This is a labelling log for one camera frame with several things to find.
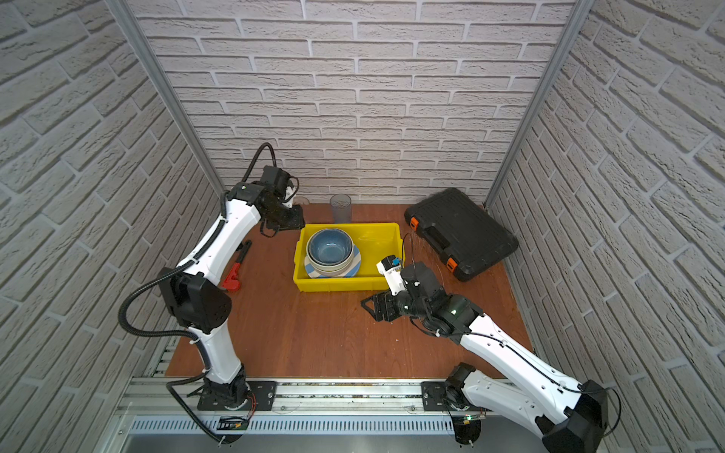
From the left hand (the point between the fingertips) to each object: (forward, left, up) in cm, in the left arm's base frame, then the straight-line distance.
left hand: (300, 219), depth 85 cm
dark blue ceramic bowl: (-3, -9, -11) cm, 14 cm away
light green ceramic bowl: (-11, -7, -12) cm, 18 cm away
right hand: (-26, -21, -2) cm, 34 cm away
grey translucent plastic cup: (+18, -11, -14) cm, 25 cm away
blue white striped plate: (-9, -16, -17) cm, 25 cm away
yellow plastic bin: (+7, -24, -21) cm, 32 cm away
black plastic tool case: (+5, -55, -14) cm, 57 cm away
